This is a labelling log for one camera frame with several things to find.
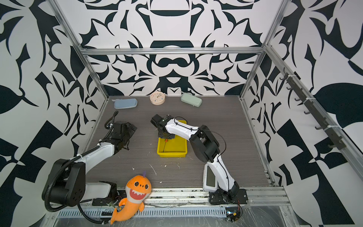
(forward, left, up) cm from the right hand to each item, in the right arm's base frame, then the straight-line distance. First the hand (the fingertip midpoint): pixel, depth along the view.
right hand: (164, 133), depth 96 cm
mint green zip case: (+33, -19, -2) cm, 38 cm away
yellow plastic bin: (-10, -8, +1) cm, 13 cm away
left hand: (+1, +21, +7) cm, 23 cm away
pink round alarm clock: (+32, +8, +1) cm, 33 cm away
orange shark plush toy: (-34, +10, +6) cm, 36 cm away
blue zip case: (+27, +33, +1) cm, 43 cm away
